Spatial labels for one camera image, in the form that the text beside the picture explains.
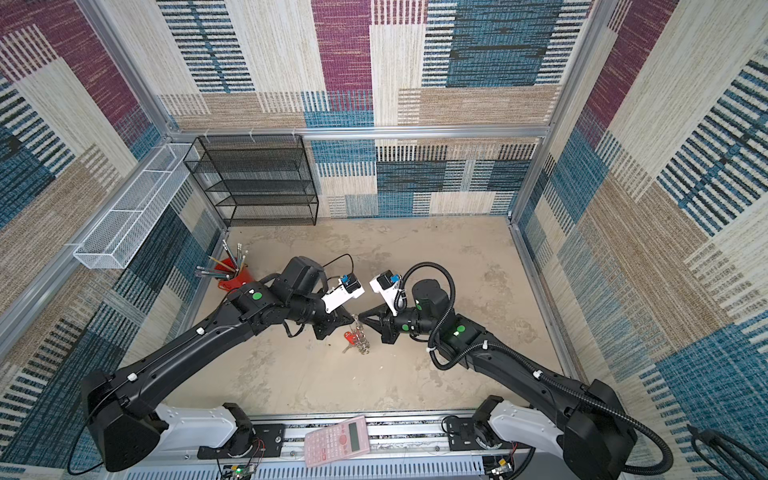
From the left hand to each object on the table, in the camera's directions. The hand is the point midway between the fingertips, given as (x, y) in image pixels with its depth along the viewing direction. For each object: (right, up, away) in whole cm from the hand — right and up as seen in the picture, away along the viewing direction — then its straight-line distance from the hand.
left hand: (352, 318), depth 73 cm
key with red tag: (-2, -10, +16) cm, 19 cm away
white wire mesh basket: (-55, +19, -1) cm, 59 cm away
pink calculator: (-4, -29, 0) cm, 30 cm away
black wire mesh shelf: (-39, +42, +38) cm, 69 cm away
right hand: (+3, -1, -1) cm, 3 cm away
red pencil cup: (-41, +9, +23) cm, 48 cm away
